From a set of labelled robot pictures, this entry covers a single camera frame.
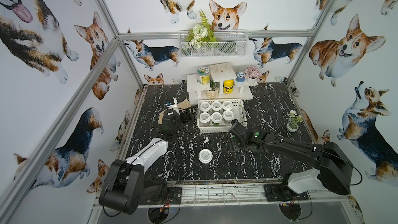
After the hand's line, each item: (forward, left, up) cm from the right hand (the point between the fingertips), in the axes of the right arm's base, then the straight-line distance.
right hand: (237, 137), depth 84 cm
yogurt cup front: (+13, +11, -2) cm, 17 cm away
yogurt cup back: (+22, +18, -2) cm, 28 cm away
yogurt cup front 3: (-10, +17, -2) cm, 20 cm away
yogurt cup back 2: (+23, +11, -2) cm, 25 cm away
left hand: (+15, +28, +10) cm, 33 cm away
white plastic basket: (+24, -4, -8) cm, 26 cm away
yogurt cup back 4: (+13, +18, -1) cm, 22 cm away
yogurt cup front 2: (+15, +4, -2) cm, 15 cm away
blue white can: (+37, -4, +13) cm, 39 cm away
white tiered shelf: (+38, +6, +2) cm, 38 cm away
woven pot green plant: (+34, +12, -1) cm, 36 cm away
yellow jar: (+39, +2, -1) cm, 39 cm away
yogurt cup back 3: (+23, +3, -2) cm, 23 cm away
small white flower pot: (+12, -35, -1) cm, 37 cm away
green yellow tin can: (+35, +18, +14) cm, 42 cm away
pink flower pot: (+33, -10, +16) cm, 38 cm away
